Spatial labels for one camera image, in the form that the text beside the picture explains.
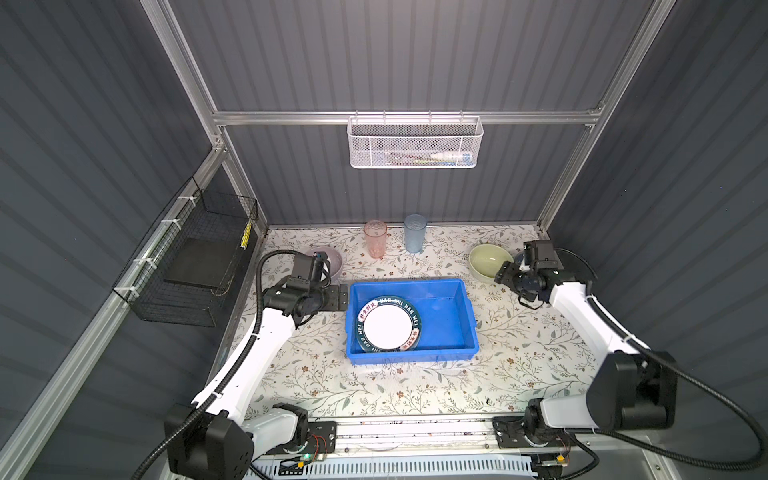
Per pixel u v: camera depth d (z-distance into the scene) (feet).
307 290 1.96
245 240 2.69
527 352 2.84
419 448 2.39
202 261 2.51
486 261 3.50
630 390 1.36
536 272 2.13
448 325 3.10
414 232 3.55
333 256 3.47
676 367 1.31
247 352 1.48
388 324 2.93
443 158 2.96
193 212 2.56
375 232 3.55
